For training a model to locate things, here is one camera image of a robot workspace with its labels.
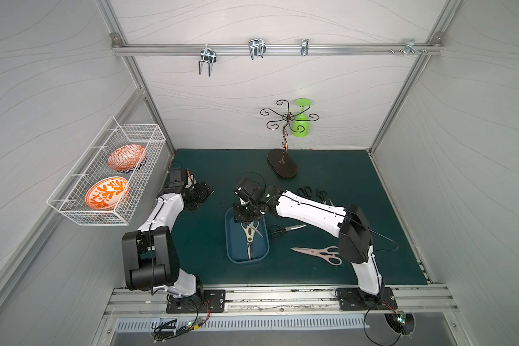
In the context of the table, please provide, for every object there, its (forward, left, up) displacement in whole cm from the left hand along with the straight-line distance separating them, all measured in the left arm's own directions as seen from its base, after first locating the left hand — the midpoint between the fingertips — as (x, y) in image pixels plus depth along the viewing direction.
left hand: (208, 193), depth 90 cm
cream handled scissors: (-11, -18, -9) cm, 23 cm away
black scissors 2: (+10, -45, -11) cm, 47 cm away
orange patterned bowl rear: (-1, +23, +23) cm, 32 cm away
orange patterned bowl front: (-15, +23, +22) cm, 35 cm away
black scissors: (-11, -30, -11) cm, 34 cm away
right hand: (-12, -12, +2) cm, 17 cm away
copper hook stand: (+27, -33, -8) cm, 43 cm away
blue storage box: (-16, -13, -11) cm, 23 cm away
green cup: (+33, -41, +12) cm, 54 cm away
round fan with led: (-43, -72, -13) cm, 85 cm away
